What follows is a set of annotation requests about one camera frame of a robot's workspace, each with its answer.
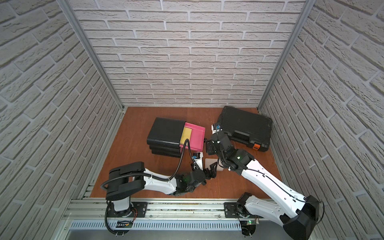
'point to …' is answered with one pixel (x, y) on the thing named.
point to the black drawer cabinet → (164, 137)
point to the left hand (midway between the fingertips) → (214, 163)
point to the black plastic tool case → (249, 126)
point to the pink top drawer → (197, 138)
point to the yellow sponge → (186, 134)
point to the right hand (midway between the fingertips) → (213, 140)
